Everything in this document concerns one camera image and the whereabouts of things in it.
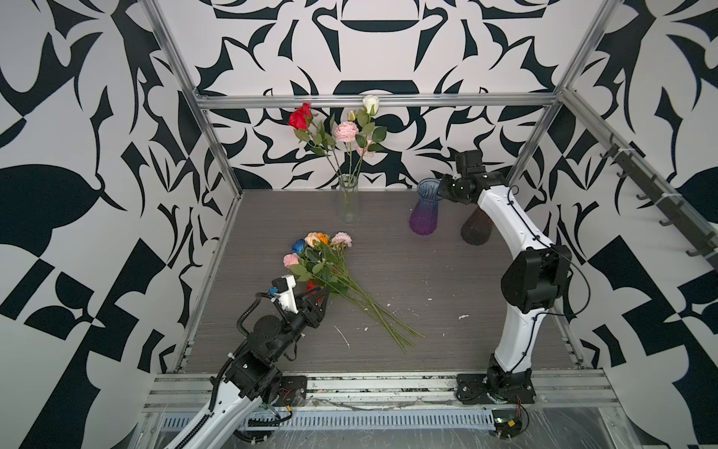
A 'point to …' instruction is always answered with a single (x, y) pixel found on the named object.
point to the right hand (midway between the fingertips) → (445, 184)
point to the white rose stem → (372, 135)
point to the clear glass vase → (348, 198)
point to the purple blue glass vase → (424, 211)
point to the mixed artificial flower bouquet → (320, 261)
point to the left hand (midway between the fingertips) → (325, 285)
